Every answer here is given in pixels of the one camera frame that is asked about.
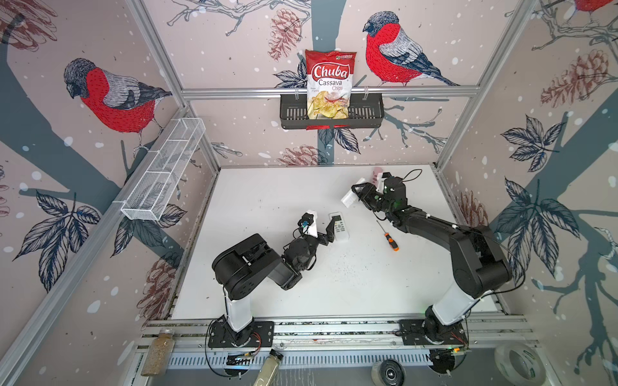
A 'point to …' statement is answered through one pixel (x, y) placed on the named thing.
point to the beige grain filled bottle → (268, 369)
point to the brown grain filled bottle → (156, 359)
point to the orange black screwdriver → (392, 243)
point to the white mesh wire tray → (148, 200)
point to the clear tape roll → (520, 365)
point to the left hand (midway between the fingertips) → (325, 215)
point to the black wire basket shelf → (367, 111)
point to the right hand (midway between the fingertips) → (350, 193)
